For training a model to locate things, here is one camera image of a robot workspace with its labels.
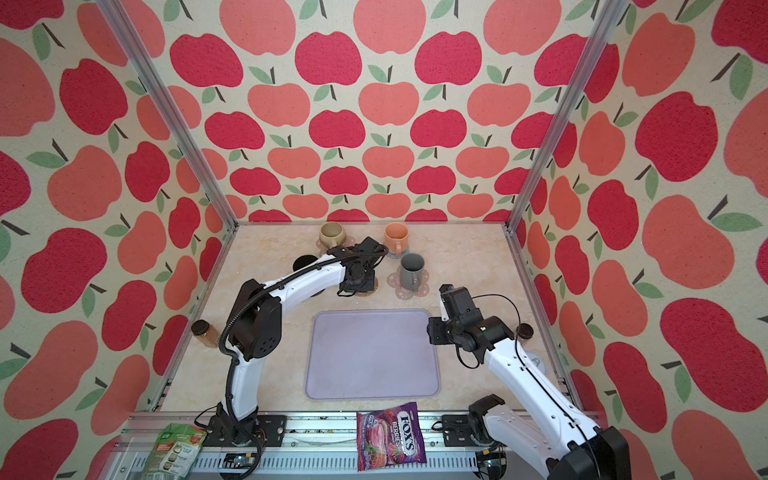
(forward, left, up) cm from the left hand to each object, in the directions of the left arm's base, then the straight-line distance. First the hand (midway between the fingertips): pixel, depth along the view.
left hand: (370, 288), depth 94 cm
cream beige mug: (+23, +14, +1) cm, 27 cm away
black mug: (+10, +23, +2) cm, 25 cm away
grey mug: (+4, -13, +4) cm, 14 cm away
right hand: (-15, -20, +4) cm, 26 cm away
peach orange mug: (+24, -9, -1) cm, 26 cm away
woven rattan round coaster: (+3, +1, -7) cm, 8 cm away
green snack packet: (-42, +46, -6) cm, 63 cm away
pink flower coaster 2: (+8, -8, -7) cm, 13 cm away
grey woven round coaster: (+10, -9, +4) cm, 14 cm away
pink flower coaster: (+25, +9, -5) cm, 27 cm away
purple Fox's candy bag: (-40, -5, -5) cm, 40 cm away
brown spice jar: (-15, +46, +1) cm, 49 cm away
